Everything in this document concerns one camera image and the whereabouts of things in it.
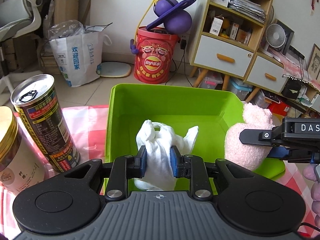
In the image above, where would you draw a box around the white round scale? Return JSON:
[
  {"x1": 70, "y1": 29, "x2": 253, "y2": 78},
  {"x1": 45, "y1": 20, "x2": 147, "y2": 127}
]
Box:
[{"x1": 98, "y1": 61, "x2": 132, "y2": 78}]

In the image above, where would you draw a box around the red Lays bucket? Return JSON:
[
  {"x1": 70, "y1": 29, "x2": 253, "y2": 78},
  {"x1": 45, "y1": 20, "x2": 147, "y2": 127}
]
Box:
[{"x1": 132, "y1": 27, "x2": 180, "y2": 84}]

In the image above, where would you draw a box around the gold lid cookie jar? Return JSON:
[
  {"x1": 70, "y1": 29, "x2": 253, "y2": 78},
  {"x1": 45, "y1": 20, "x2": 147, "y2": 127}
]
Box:
[{"x1": 0, "y1": 106, "x2": 48, "y2": 195}]

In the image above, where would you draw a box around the wooden shelf cabinet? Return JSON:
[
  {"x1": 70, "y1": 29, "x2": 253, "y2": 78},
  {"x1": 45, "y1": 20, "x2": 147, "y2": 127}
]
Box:
[{"x1": 187, "y1": 0, "x2": 287, "y2": 99}]

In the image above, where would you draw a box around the black drink can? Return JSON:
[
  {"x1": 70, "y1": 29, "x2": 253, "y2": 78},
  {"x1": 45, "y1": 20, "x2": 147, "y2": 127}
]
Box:
[{"x1": 10, "y1": 74, "x2": 80, "y2": 172}]

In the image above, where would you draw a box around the purple bounce ball toy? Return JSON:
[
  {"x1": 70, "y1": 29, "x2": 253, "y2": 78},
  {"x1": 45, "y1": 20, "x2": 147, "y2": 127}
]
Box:
[{"x1": 146, "y1": 0, "x2": 197, "y2": 35}]

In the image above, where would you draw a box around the white office chair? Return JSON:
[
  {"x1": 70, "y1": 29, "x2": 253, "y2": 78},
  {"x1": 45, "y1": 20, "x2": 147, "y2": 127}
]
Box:
[{"x1": 1, "y1": 0, "x2": 42, "y2": 42}]

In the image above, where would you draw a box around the clear storage box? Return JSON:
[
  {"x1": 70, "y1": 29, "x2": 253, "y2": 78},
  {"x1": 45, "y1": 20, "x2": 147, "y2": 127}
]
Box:
[{"x1": 199, "y1": 70, "x2": 223, "y2": 89}]

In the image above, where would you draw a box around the white desk fan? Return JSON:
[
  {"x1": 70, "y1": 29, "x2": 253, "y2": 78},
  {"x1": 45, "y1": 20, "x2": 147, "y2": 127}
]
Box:
[{"x1": 265, "y1": 19, "x2": 295, "y2": 55}]

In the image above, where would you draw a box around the white printed paper bag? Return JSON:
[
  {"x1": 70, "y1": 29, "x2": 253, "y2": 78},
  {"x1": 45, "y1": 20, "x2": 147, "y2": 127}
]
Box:
[{"x1": 48, "y1": 20, "x2": 112, "y2": 87}]

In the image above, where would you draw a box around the green plastic bin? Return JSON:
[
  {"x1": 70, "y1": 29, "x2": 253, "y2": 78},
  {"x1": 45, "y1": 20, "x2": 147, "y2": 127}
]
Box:
[{"x1": 103, "y1": 83, "x2": 286, "y2": 196}]

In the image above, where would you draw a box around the blue lid storage box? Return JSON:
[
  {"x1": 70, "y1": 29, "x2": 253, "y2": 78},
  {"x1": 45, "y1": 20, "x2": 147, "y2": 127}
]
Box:
[{"x1": 227, "y1": 77, "x2": 253, "y2": 101}]

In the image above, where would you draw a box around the right hand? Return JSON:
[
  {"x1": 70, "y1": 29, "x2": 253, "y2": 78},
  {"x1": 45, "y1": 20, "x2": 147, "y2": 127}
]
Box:
[{"x1": 303, "y1": 164, "x2": 320, "y2": 228}]

